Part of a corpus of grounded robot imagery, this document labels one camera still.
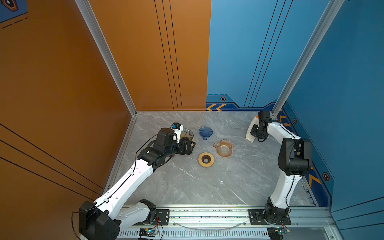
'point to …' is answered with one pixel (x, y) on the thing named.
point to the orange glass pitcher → (224, 147)
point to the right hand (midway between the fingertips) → (253, 133)
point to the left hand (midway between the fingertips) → (188, 141)
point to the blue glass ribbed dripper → (205, 132)
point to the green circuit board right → (274, 233)
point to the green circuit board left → (146, 232)
